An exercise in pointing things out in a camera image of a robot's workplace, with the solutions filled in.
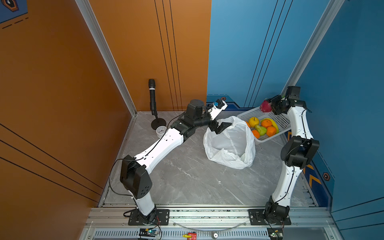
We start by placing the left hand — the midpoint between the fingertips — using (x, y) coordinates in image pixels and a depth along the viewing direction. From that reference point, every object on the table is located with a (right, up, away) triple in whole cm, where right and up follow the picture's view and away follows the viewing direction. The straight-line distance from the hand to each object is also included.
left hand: (225, 114), depth 72 cm
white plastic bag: (+11, -20, +27) cm, 36 cm away
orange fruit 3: (+27, -11, +30) cm, 42 cm away
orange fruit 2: (+37, -4, +36) cm, 52 cm away
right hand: (+32, +10, +23) cm, 40 cm away
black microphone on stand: (-43, -3, +39) cm, 59 cm away
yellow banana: (+43, -5, +36) cm, 56 cm away
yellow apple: (+26, -3, +33) cm, 42 cm away
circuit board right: (+23, -56, -2) cm, 61 cm away
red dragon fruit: (+29, +6, +20) cm, 35 cm away
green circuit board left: (-37, -57, -1) cm, 68 cm away
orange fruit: (+37, -9, +28) cm, 47 cm away
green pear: (+31, -9, +30) cm, 44 cm away
